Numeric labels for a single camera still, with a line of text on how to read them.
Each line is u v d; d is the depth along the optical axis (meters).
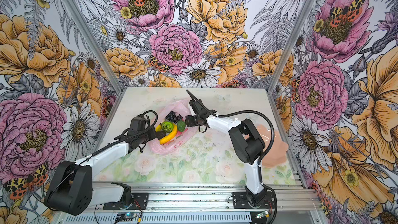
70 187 0.42
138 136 0.64
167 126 0.94
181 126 0.97
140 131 0.64
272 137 0.50
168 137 0.94
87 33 0.89
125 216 0.71
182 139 0.91
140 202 0.74
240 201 0.74
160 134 0.93
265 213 0.71
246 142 0.52
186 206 0.74
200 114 0.76
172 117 1.02
